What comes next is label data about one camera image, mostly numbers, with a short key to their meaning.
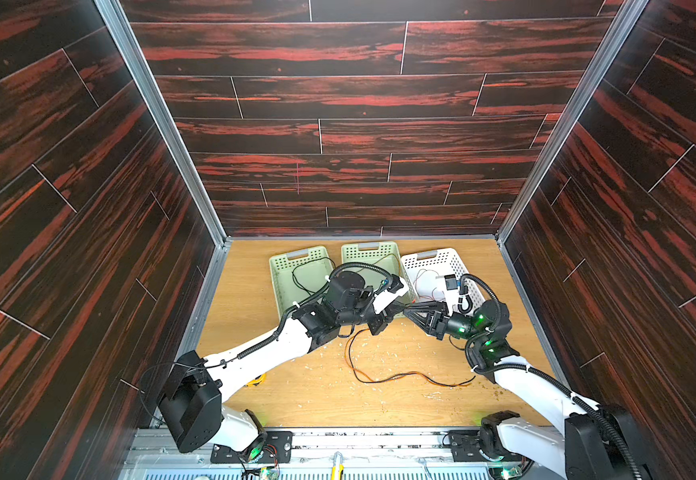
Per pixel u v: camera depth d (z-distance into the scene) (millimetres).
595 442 405
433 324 672
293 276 1070
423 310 693
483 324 621
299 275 1079
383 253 1113
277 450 729
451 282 663
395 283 595
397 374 856
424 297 998
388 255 1113
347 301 577
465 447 735
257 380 837
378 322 639
